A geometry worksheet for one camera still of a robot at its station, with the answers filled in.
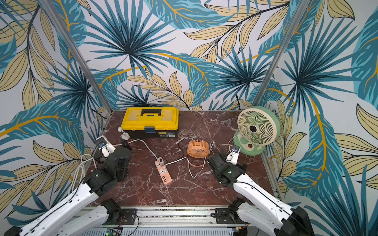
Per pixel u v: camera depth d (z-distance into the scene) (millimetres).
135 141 997
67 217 441
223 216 741
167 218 737
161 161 842
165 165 822
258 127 809
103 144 567
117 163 524
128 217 730
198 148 852
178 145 1005
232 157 668
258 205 470
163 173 855
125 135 1005
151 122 904
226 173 565
